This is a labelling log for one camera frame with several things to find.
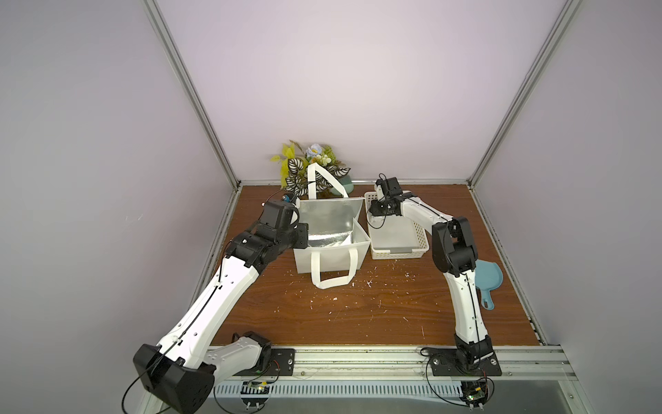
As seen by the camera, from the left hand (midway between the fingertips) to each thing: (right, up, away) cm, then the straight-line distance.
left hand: (308, 228), depth 75 cm
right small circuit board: (+48, -46, -5) cm, 66 cm away
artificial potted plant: (-7, +22, +15) cm, 27 cm away
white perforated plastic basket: (+33, -6, +31) cm, 46 cm away
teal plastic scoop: (+65, -20, +19) cm, 71 cm away
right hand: (+25, +8, +32) cm, 41 cm away
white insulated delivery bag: (+8, -6, +25) cm, 27 cm away
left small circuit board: (-15, -48, -3) cm, 50 cm away
